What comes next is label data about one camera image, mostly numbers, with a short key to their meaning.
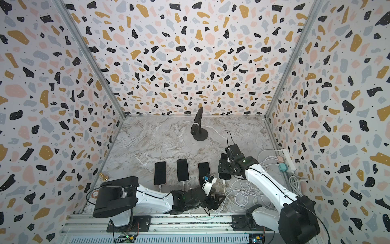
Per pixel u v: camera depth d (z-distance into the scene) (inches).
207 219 30.1
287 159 37.4
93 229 28.7
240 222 29.3
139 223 28.7
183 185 33.9
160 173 35.5
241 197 32.2
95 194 31.3
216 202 26.7
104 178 34.5
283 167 36.5
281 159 38.4
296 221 15.7
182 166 36.4
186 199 24.2
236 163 24.2
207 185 27.4
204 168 36.4
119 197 18.9
